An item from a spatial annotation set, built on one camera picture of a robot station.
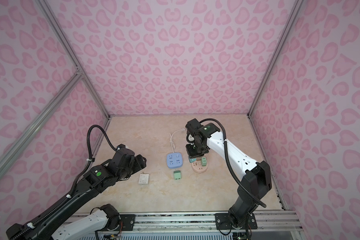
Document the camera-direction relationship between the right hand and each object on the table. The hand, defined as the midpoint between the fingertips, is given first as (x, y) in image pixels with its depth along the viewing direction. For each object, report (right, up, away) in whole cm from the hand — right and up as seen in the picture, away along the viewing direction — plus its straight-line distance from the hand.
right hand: (189, 154), depth 78 cm
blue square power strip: (-9, -6, +15) cm, 19 cm away
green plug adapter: (-7, -14, +11) cm, 19 cm away
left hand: (-22, -3, -3) cm, 23 cm away
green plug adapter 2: (+9, -6, +10) cm, 14 cm away
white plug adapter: (-26, -15, +8) cm, 31 cm away
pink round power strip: (+5, -10, +12) cm, 16 cm away
